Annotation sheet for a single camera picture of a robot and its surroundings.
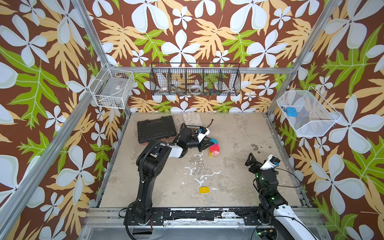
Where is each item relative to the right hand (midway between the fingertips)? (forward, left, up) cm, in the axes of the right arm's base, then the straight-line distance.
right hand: (255, 156), depth 82 cm
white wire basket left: (+34, +81, +22) cm, 91 cm away
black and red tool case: (+27, +56, -9) cm, 63 cm away
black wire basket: (+48, +32, +18) cm, 61 cm away
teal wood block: (+14, +21, -4) cm, 25 cm away
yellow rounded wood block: (-14, +28, -11) cm, 34 cm away
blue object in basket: (+22, -24, +12) cm, 35 cm away
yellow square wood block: (+7, +23, -10) cm, 27 cm away
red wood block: (+9, +21, -6) cm, 23 cm away
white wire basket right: (+19, -30, +15) cm, 39 cm away
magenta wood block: (+10, +21, -4) cm, 24 cm away
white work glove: (+39, +34, -11) cm, 53 cm away
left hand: (+13, +23, -2) cm, 26 cm away
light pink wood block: (+7, +20, -9) cm, 23 cm away
